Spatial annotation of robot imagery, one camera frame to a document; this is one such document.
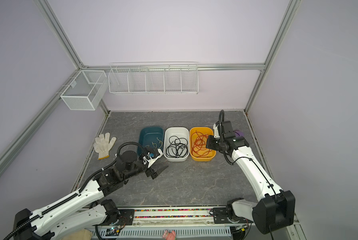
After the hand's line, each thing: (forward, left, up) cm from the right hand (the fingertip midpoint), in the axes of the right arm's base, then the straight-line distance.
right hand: (208, 143), depth 81 cm
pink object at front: (-40, +20, -15) cm, 47 cm away
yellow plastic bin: (+19, -3, -13) cm, 23 cm away
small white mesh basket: (+34, +79, +10) cm, 86 cm away
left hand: (-10, +24, +3) cm, 27 cm away
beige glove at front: (-40, +61, -16) cm, 74 cm away
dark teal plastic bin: (+17, +37, -17) cm, 44 cm away
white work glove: (+10, +71, -17) cm, 73 cm away
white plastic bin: (+20, +17, -16) cm, 30 cm away
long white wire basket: (+43, +34, +13) cm, 57 cm away
